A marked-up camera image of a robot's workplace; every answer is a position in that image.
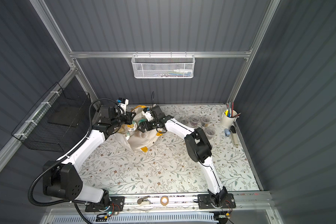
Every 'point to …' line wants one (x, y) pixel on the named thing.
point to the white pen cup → (228, 118)
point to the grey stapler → (234, 136)
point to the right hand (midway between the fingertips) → (144, 125)
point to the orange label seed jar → (194, 120)
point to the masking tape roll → (164, 200)
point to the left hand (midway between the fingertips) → (137, 114)
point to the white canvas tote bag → (137, 139)
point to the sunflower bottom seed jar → (132, 127)
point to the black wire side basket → (58, 123)
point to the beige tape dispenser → (144, 200)
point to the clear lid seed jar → (206, 121)
